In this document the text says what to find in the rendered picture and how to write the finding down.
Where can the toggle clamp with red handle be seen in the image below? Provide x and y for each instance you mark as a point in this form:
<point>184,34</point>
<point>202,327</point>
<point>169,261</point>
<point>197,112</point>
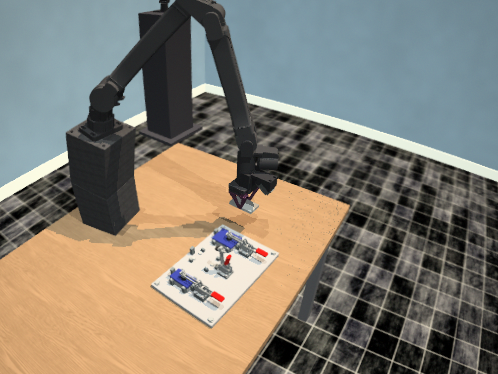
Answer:
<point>245,246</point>

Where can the blue flat plate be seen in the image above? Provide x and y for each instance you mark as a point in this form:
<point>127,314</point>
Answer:
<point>221,239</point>

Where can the blue rectangular block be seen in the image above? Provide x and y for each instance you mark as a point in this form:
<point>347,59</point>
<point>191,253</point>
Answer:
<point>177,280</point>

